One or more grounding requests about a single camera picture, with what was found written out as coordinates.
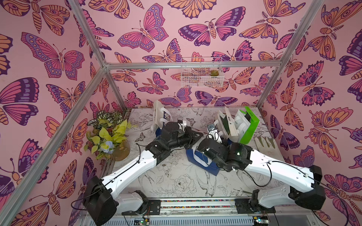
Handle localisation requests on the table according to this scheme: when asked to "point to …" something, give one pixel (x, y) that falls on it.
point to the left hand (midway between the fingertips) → (205, 133)
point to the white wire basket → (202, 72)
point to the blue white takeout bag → (227, 125)
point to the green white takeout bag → (245, 124)
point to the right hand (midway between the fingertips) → (213, 139)
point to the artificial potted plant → (108, 137)
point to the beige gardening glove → (267, 146)
